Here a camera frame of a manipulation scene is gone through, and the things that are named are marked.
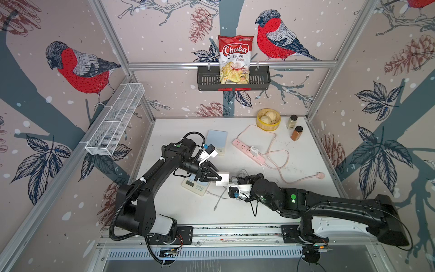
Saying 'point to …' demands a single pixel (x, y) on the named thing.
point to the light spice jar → (291, 122)
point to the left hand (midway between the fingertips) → (221, 175)
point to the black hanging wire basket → (209, 79)
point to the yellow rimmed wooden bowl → (273, 125)
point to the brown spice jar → (297, 134)
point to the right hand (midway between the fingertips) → (239, 175)
